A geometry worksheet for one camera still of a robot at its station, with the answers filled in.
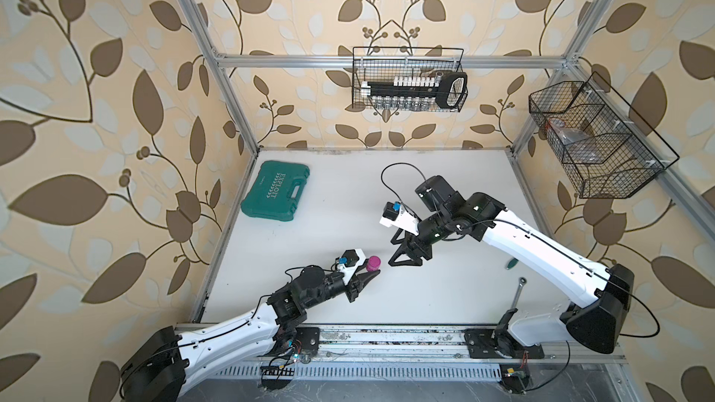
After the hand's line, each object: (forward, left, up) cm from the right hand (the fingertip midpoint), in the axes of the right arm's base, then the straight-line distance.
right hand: (393, 249), depth 69 cm
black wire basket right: (+21, -58, +13) cm, 63 cm away
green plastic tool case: (+32, +40, -16) cm, 53 cm away
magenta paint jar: (-2, +5, -4) cm, 7 cm away
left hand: (-1, +6, -6) cm, 8 cm away
